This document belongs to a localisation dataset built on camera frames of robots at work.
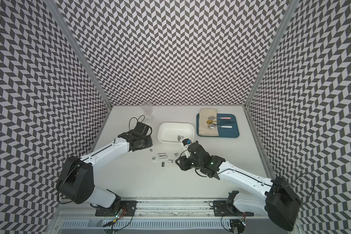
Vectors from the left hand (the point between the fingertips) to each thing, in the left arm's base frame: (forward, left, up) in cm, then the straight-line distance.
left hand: (149, 144), depth 89 cm
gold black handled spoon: (+22, -42, -7) cm, 48 cm away
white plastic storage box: (+12, -16, -6) cm, 21 cm away
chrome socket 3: (-6, -9, -5) cm, 12 cm away
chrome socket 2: (-4, -7, -6) cm, 10 cm away
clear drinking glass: (+34, +7, -5) cm, 35 cm away
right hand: (-14, -19, +3) cm, 24 cm away
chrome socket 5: (-8, -13, -7) cm, 17 cm away
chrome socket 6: (-10, -9, -7) cm, 15 cm away
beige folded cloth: (+29, -37, -5) cm, 47 cm away
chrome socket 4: (-7, -3, -6) cm, 10 cm away
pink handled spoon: (+26, -43, -6) cm, 51 cm away
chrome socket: (-1, -1, -6) cm, 7 cm away
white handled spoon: (+18, -43, -6) cm, 47 cm away
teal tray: (+13, -50, -7) cm, 52 cm away
